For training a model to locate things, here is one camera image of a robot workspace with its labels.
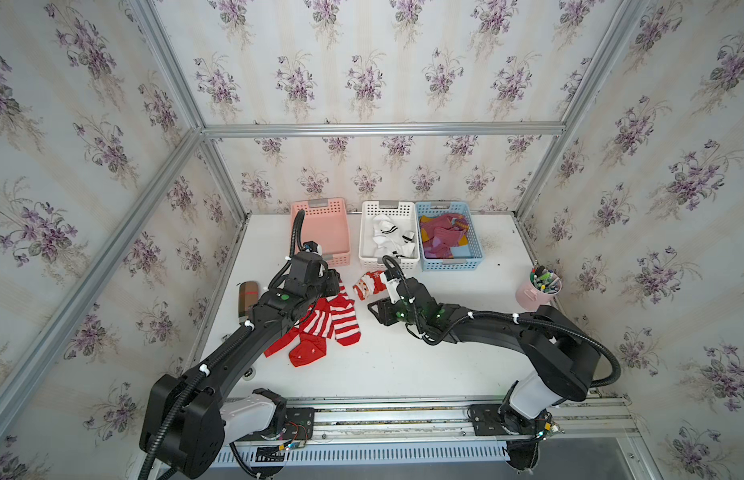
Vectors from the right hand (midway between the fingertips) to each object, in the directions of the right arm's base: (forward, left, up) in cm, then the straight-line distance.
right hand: (378, 305), depth 85 cm
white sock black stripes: (+25, -10, -4) cm, 28 cm away
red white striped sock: (0, +14, -7) cm, 16 cm away
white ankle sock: (+29, -2, -3) cm, 30 cm away
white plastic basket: (+44, -10, -7) cm, 46 cm away
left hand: (+5, +13, +7) cm, 15 cm away
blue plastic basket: (+20, -32, -5) cm, 38 cm away
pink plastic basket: (+41, +22, -8) cm, 47 cm away
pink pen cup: (+5, -47, +2) cm, 47 cm away
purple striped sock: (+32, -23, -3) cm, 40 cm away
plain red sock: (-8, +28, -8) cm, 30 cm away
